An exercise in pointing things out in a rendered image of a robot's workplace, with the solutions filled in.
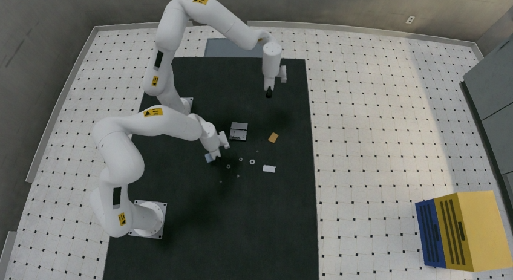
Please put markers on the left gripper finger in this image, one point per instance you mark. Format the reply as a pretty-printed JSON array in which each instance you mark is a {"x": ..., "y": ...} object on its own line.
[{"x": 268, "y": 93}]

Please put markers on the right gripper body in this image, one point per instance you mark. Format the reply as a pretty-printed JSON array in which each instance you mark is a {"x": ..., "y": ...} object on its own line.
[{"x": 215, "y": 153}]

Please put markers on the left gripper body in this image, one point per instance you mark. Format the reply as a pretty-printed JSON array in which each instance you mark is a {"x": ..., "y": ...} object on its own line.
[{"x": 268, "y": 81}]

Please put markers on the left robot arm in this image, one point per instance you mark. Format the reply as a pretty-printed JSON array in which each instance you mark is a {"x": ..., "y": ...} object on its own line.
[{"x": 170, "y": 33}]

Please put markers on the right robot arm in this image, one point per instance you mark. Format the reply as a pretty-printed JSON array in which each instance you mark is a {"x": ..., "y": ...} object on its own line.
[{"x": 110, "y": 202}]

